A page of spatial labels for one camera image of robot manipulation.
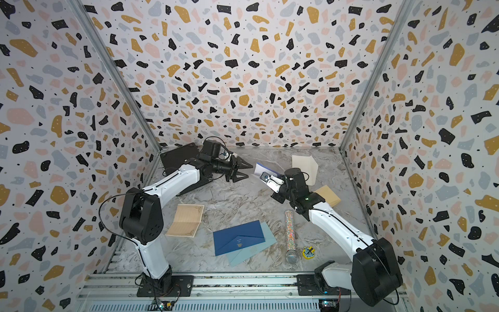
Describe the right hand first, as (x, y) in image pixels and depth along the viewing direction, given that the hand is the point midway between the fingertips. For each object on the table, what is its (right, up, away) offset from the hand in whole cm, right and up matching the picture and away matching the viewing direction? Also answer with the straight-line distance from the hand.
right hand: (273, 181), depth 83 cm
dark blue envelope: (-15, -24, +1) cm, 28 cm away
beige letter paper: (-40, -19, +8) cm, 45 cm away
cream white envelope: (+22, +8, +33) cm, 40 cm away
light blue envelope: (-15, -31, -2) cm, 35 cm away
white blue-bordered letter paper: (-5, +5, 0) cm, 8 cm away
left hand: (-9, +5, -2) cm, 10 cm away
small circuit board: (-41, -45, -12) cm, 62 cm away
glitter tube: (+7, -30, -5) cm, 31 cm away
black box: (-57, +10, +30) cm, 65 cm away
